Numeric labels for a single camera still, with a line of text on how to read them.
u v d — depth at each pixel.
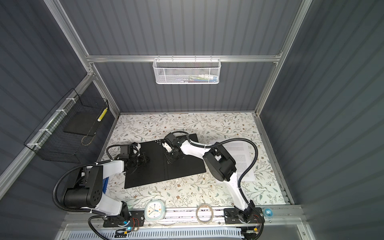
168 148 0.85
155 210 0.74
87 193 0.44
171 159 0.84
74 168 0.46
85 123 0.77
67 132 0.72
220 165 0.56
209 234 0.77
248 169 0.54
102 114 0.81
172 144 0.76
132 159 0.81
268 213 0.75
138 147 0.90
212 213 0.74
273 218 0.74
